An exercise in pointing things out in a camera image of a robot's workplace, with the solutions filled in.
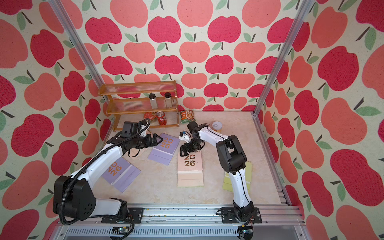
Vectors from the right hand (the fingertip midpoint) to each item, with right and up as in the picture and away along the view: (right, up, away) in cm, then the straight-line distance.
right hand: (187, 154), depth 96 cm
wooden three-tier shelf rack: (-48, +38, +22) cm, 65 cm away
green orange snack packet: (-1, +26, +20) cm, 33 cm away
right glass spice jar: (-13, +38, +3) cm, 40 cm away
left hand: (-17, +9, -12) cm, 22 cm away
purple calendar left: (-39, -10, -8) cm, 41 cm away
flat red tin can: (-29, +27, +19) cm, 44 cm away
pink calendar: (+2, -9, -8) cm, 12 cm away
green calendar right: (+24, -15, -11) cm, 30 cm away
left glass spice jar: (-23, +34, +3) cm, 41 cm away
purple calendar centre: (-16, +1, +2) cm, 16 cm away
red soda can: (-18, +24, +9) cm, 32 cm away
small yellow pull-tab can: (+21, +19, +9) cm, 29 cm away
